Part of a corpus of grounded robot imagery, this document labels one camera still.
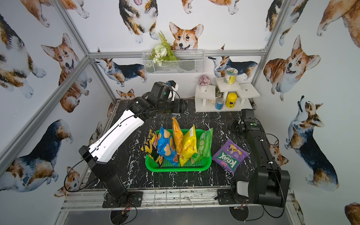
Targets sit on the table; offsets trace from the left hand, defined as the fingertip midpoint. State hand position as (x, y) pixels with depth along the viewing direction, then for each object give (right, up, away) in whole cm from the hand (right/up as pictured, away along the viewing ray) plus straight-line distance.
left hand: (182, 100), depth 71 cm
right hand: (+32, -14, +13) cm, 37 cm away
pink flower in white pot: (+14, +16, +27) cm, 34 cm away
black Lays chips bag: (-17, -25, +3) cm, 30 cm away
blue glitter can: (+27, +1, +37) cm, 45 cm away
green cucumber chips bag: (+12, -24, +4) cm, 27 cm away
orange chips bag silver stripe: (-3, -18, +3) cm, 19 cm away
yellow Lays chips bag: (+4, -25, +5) cm, 26 cm away
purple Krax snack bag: (+29, -33, +15) cm, 46 cm away
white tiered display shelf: (+31, +6, +39) cm, 50 cm away
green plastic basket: (+11, -38, +14) cm, 42 cm away
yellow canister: (+36, +3, +36) cm, 50 cm away
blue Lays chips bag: (-9, -24, +2) cm, 26 cm away
